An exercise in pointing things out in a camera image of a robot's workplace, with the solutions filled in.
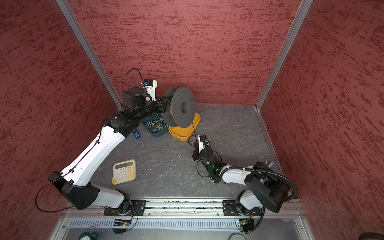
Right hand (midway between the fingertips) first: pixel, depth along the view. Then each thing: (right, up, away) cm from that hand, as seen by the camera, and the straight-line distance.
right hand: (193, 146), depth 86 cm
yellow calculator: (-40, -14, -2) cm, 42 cm away
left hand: (-11, +25, -17) cm, 32 cm away
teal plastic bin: (-23, +7, +12) cm, 27 cm away
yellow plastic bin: (-7, +6, +14) cm, 17 cm away
